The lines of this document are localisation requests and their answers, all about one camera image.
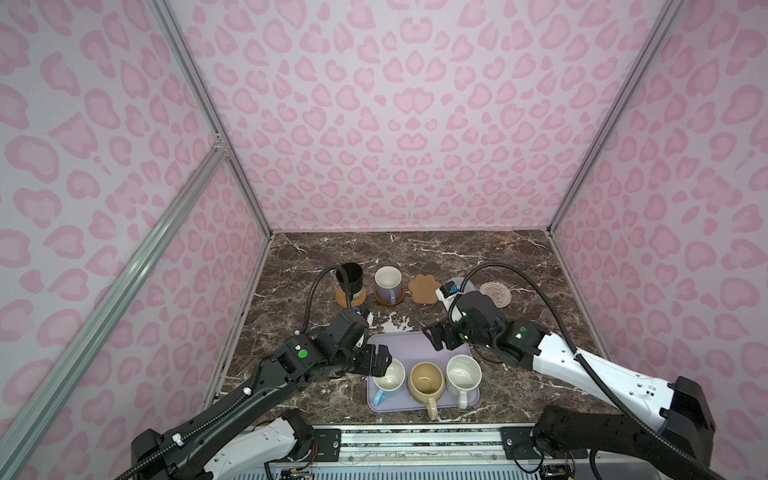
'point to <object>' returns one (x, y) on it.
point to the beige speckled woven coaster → (498, 293)
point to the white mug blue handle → (390, 381)
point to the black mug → (355, 277)
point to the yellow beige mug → (426, 383)
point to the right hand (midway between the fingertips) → (436, 323)
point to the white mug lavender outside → (387, 280)
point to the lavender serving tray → (412, 348)
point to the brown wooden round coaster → (403, 295)
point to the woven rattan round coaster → (341, 298)
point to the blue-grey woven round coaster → (458, 281)
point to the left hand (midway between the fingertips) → (379, 354)
